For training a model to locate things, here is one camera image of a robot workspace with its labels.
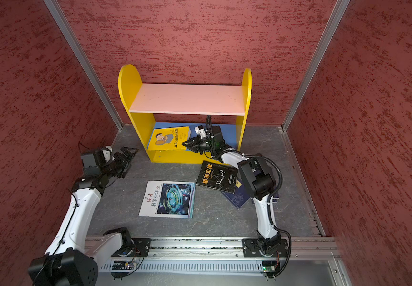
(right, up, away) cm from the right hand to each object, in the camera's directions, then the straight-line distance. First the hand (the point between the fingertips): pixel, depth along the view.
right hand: (181, 147), depth 87 cm
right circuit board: (+39, -48, -16) cm, 64 cm away
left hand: (-19, -5, -9) cm, 21 cm away
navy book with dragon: (+30, -25, +2) cm, 40 cm away
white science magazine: (-7, -26, 0) cm, 27 cm away
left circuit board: (-21, -48, -16) cm, 55 cm away
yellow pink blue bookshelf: (-17, +21, +30) cm, 40 cm away
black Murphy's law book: (+19, -16, +7) cm, 26 cm away
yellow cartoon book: (-8, +4, +4) cm, 10 cm away
